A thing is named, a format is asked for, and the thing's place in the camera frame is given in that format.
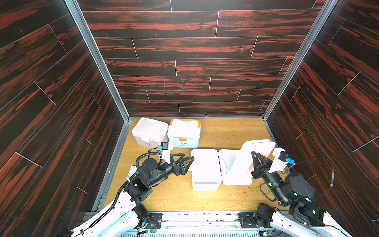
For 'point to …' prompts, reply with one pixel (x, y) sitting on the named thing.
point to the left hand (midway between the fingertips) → (189, 158)
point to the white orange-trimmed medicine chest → (184, 133)
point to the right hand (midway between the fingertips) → (256, 152)
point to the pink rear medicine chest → (150, 133)
